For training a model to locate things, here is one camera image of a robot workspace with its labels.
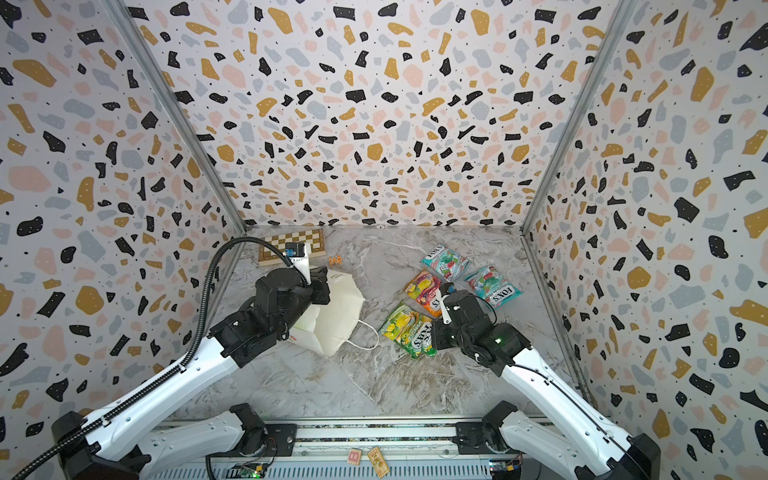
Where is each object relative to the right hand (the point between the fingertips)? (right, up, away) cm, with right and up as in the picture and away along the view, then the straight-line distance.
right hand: (429, 322), depth 76 cm
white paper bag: (-28, -4, +12) cm, 31 cm away
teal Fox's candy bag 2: (+24, +5, +24) cm, 34 cm away
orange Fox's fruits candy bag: (0, +6, +24) cm, 25 cm away
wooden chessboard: (-40, +23, +39) cm, 60 cm away
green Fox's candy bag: (-4, -5, +15) cm, 17 cm away
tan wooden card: (-12, -32, -6) cm, 34 cm away
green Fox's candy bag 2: (-4, -12, +12) cm, 17 cm away
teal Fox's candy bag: (+10, +14, +31) cm, 36 cm away
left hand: (-24, +15, -5) cm, 29 cm away
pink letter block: (-18, -31, -4) cm, 36 cm away
